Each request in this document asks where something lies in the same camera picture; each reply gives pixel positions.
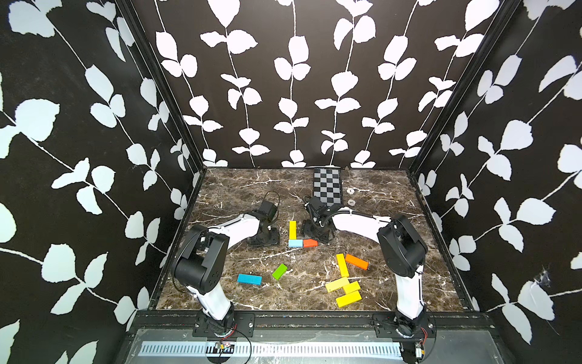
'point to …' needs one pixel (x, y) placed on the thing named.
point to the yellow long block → (292, 230)
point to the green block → (280, 271)
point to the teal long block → (251, 279)
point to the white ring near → (351, 202)
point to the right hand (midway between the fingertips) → (303, 234)
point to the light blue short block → (295, 243)
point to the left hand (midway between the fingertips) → (273, 239)
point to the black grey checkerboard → (327, 186)
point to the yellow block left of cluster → (336, 284)
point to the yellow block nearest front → (348, 299)
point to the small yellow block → (352, 287)
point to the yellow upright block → (342, 266)
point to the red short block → (310, 243)
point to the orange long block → (357, 262)
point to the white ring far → (350, 190)
